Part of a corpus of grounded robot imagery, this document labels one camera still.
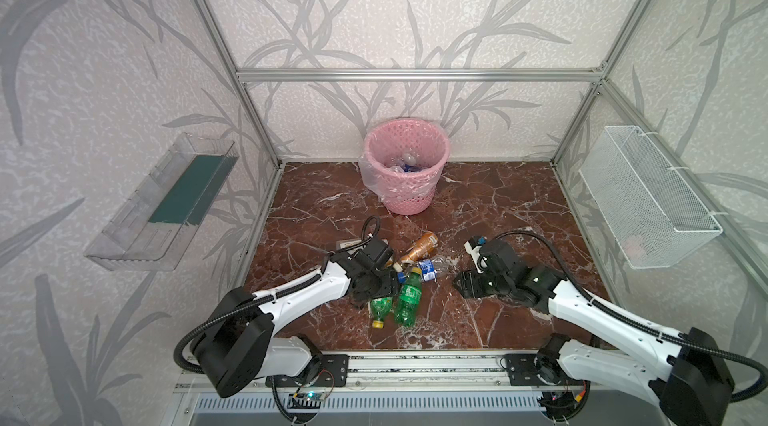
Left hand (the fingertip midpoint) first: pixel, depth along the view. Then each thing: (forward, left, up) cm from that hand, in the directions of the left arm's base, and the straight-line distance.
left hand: (392, 282), depth 84 cm
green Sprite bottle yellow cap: (-7, -4, -2) cm, 8 cm away
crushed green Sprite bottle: (-7, +3, 0) cm, 7 cm away
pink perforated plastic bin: (+26, -7, +1) cm, 27 cm away
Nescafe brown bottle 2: (+6, +1, -1) cm, 7 cm away
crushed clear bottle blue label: (+6, -14, -3) cm, 15 cm away
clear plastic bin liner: (+40, -3, +8) cm, 41 cm away
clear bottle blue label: (+40, -4, +4) cm, 40 cm away
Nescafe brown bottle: (+11, -9, -1) cm, 14 cm away
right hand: (+1, -19, +5) cm, 19 cm away
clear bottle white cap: (+40, -5, +9) cm, 41 cm away
